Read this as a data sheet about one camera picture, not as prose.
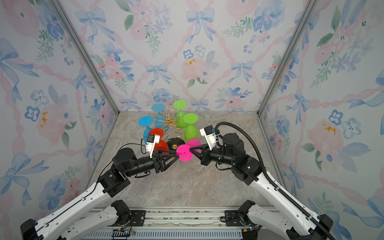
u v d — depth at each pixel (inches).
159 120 31.1
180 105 32.9
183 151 25.4
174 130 34.5
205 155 21.6
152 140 22.3
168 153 25.4
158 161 21.6
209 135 22.3
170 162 23.1
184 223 28.9
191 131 32.0
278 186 17.1
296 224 15.8
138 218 29.4
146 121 29.7
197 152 24.6
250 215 24.2
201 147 23.2
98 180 19.8
